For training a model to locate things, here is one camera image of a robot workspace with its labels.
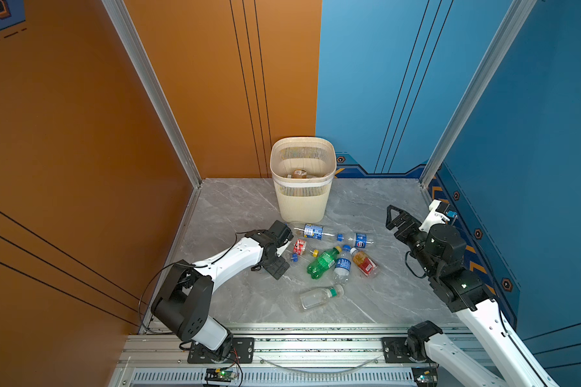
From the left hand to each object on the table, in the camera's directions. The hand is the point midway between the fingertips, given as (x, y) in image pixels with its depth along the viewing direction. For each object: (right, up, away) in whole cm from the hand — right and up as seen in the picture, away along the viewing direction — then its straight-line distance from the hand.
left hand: (271, 259), depth 89 cm
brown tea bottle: (+11, +33, +8) cm, 35 cm away
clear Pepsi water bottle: (+35, +6, +5) cm, 36 cm away
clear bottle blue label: (+26, -2, -2) cm, 27 cm away
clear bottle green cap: (+15, -12, -5) cm, 20 cm away
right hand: (+38, +18, -19) cm, 46 cm away
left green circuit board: (-11, -30, -18) cm, 36 cm away
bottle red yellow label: (+34, -1, -2) cm, 34 cm away
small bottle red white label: (+11, +4, +3) cm, 12 cm away
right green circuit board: (+48, -31, -18) cm, 60 cm away
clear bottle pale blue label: (+9, 0, +2) cm, 9 cm away
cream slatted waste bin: (+12, +36, +17) cm, 42 cm away
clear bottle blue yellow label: (+16, +9, +7) cm, 20 cm away
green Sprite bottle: (+17, -4, 0) cm, 17 cm away
